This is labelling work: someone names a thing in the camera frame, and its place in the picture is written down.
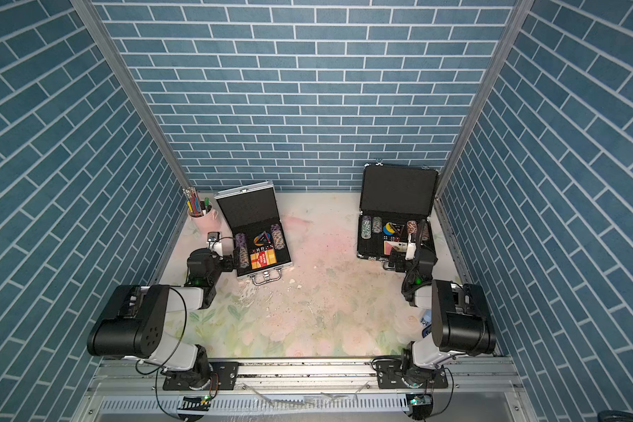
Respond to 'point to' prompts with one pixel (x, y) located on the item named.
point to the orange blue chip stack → (425, 232)
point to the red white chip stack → (411, 226)
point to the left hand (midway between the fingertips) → (230, 246)
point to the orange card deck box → (263, 258)
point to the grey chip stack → (377, 224)
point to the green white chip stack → (366, 230)
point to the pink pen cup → (204, 218)
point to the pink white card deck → (400, 246)
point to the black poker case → (395, 200)
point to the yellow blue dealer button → (388, 229)
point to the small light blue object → (426, 321)
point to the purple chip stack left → (240, 241)
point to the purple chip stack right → (277, 236)
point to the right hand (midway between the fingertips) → (409, 250)
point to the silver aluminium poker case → (260, 248)
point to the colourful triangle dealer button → (263, 238)
